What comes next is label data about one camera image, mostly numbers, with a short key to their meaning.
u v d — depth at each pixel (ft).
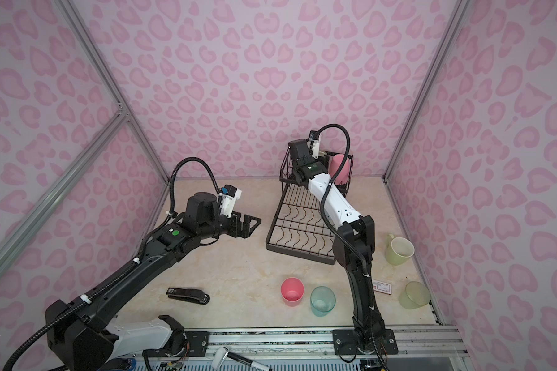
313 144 2.55
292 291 2.69
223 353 2.27
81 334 1.22
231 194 2.16
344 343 2.40
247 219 2.17
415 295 2.73
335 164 2.80
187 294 2.66
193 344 2.40
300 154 2.31
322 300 2.63
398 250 2.82
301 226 3.30
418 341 2.46
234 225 2.14
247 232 2.17
